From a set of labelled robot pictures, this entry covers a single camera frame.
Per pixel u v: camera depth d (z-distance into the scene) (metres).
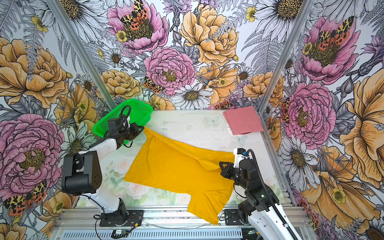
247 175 0.54
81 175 0.47
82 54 0.88
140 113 1.18
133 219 0.73
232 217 0.74
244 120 1.09
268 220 0.48
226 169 0.64
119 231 0.71
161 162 0.94
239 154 0.67
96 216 0.73
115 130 0.75
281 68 0.95
